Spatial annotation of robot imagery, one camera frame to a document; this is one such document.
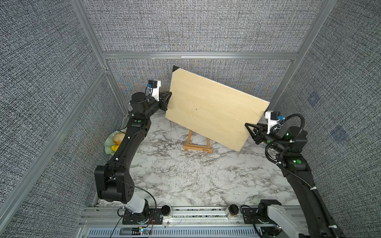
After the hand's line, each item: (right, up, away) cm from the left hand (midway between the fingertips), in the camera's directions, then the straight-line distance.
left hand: (174, 91), depth 73 cm
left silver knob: (-3, -57, -4) cm, 57 cm away
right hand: (+33, -15, -6) cm, 37 cm away
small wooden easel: (+8, -31, +24) cm, 40 cm away
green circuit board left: (-14, -67, -3) cm, 68 cm away
